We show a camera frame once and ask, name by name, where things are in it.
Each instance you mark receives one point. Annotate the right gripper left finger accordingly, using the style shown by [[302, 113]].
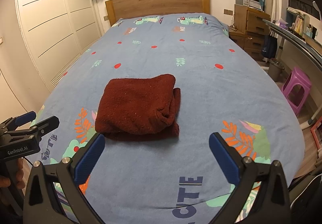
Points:
[[41, 204]]

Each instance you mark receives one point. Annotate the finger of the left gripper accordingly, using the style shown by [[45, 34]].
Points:
[[23, 119], [44, 127]]

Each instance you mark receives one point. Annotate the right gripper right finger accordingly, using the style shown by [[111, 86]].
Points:
[[271, 205]]

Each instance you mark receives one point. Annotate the dark red knit sweater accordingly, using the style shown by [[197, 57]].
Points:
[[139, 109]]

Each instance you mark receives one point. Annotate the red framed board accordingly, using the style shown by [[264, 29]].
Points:
[[316, 132]]

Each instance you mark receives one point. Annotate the white wardrobe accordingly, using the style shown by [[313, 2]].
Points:
[[40, 41]]

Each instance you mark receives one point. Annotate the purple plastic stool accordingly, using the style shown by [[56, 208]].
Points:
[[296, 89]]

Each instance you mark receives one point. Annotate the grey waste bin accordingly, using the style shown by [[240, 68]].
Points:
[[275, 69]]

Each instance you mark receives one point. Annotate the dark blue hanging bag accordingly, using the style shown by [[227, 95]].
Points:
[[270, 46]]

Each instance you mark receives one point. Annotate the grey study desk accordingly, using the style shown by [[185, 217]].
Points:
[[301, 45]]

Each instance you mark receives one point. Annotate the wooden headboard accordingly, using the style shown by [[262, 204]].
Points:
[[126, 9]]

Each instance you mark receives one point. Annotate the wooden drawer chest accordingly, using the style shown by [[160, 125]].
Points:
[[249, 29]]

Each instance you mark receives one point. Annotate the white desk lamp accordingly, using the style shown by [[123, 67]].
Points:
[[317, 8]]

